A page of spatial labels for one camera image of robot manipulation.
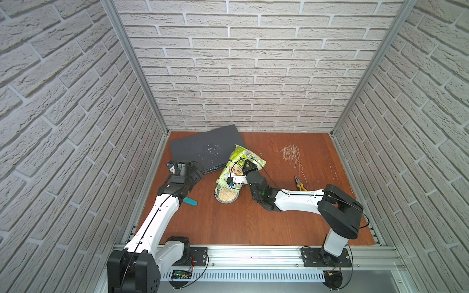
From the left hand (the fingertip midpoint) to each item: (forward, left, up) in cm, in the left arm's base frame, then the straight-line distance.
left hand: (192, 170), depth 83 cm
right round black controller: (-41, -59, -13) cm, 73 cm away
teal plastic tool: (-9, +2, -14) cm, 17 cm away
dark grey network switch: (+22, -5, -11) cm, 25 cm away
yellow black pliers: (-1, -55, -12) cm, 56 cm away
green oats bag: (-4, -19, +3) cm, 19 cm away
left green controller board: (-39, +1, -16) cm, 42 cm away
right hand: (+2, -25, +5) cm, 26 cm away
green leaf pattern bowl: (-8, -16, -11) cm, 20 cm away
